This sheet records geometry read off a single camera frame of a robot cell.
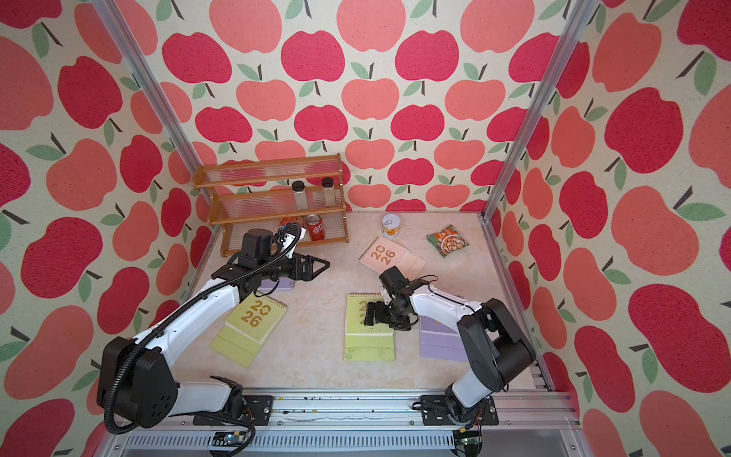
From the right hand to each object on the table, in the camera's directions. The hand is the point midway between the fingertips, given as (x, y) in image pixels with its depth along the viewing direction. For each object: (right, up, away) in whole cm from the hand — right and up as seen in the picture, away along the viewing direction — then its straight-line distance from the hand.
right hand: (378, 328), depth 88 cm
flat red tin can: (-34, +36, +25) cm, 56 cm away
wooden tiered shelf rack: (-50, +47, +29) cm, 75 cm away
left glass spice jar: (-27, +42, +11) cm, 51 cm away
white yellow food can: (+6, +34, +23) cm, 41 cm away
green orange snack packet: (+28, +27, +20) cm, 44 cm away
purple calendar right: (+20, -4, 0) cm, 20 cm away
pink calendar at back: (+3, +22, +19) cm, 30 cm away
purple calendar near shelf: (-29, +16, -16) cm, 37 cm away
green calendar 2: (-41, 0, 0) cm, 41 cm away
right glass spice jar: (-17, +45, +10) cm, 49 cm away
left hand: (-17, +20, -9) cm, 28 cm away
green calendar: (-5, -4, -2) cm, 6 cm away
